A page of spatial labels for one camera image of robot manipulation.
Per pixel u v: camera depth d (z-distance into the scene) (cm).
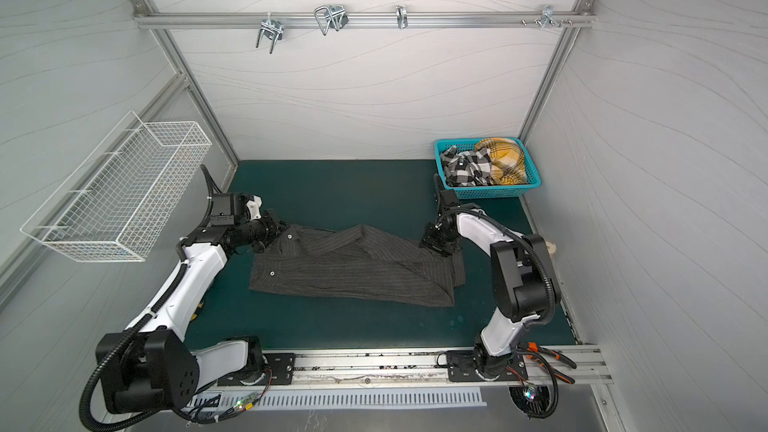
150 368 39
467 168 105
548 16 76
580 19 78
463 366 73
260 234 70
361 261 91
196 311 49
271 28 78
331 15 76
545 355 76
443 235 79
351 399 70
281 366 74
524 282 47
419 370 75
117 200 68
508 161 106
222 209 63
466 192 103
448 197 78
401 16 78
